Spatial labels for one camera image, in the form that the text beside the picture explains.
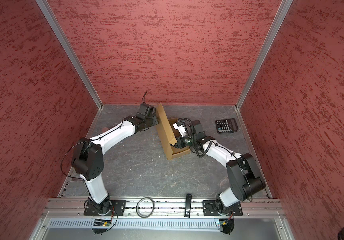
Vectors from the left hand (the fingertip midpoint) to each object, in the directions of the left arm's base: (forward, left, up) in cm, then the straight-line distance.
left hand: (155, 121), depth 92 cm
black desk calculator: (+7, -50, -12) cm, 52 cm away
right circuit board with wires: (-52, -40, -17) cm, 68 cm away
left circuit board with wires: (-53, +24, -18) cm, 61 cm away
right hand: (-16, -9, -1) cm, 19 cm away
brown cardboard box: (-15, -9, +7) cm, 19 cm away
